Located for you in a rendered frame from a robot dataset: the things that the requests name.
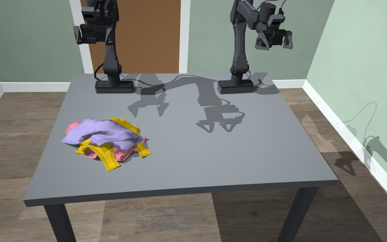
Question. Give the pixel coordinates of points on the yellow cloth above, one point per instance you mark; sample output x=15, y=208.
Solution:
x=105, y=151

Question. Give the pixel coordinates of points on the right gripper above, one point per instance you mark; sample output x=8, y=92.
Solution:
x=94, y=31

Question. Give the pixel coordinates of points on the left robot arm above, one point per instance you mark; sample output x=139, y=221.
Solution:
x=241, y=15

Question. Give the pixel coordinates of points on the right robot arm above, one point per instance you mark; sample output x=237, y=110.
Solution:
x=109, y=16

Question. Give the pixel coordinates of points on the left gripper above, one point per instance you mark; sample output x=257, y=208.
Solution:
x=269, y=36

